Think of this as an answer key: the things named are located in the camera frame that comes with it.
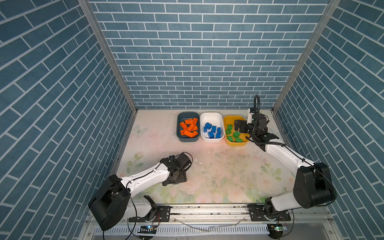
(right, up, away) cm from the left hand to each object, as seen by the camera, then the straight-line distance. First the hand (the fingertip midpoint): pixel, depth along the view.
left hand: (179, 180), depth 84 cm
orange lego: (+4, +33, +26) cm, 43 cm away
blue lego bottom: (+26, +27, +21) cm, 43 cm away
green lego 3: (+37, +24, +18) cm, 48 cm away
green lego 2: (+31, +26, +20) cm, 45 cm away
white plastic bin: (+21, +29, +24) cm, 43 cm away
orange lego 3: (+5, +29, +24) cm, 38 cm away
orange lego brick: (0, +30, +24) cm, 39 cm away
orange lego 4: (+9, +29, +24) cm, 38 cm away
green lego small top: (+38, +21, +16) cm, 46 cm away
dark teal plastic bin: (+3, +30, +24) cm, 38 cm away
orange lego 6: (+8, +25, +21) cm, 34 cm away
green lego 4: (+33, +22, +19) cm, 44 cm away
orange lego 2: (+8, +34, +26) cm, 44 cm away
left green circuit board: (-14, -19, -12) cm, 27 cm away
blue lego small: (+16, +28, +22) cm, 39 cm away
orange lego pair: (+4, +25, +18) cm, 31 cm away
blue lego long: (+18, +30, +24) cm, 43 cm away
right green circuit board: (+49, -20, -12) cm, 54 cm away
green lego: (+34, +29, +24) cm, 51 cm away
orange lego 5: (0, +26, +20) cm, 32 cm away
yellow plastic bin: (+34, +35, +28) cm, 56 cm away
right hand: (+36, +34, +5) cm, 50 cm away
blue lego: (+20, +24, +18) cm, 36 cm away
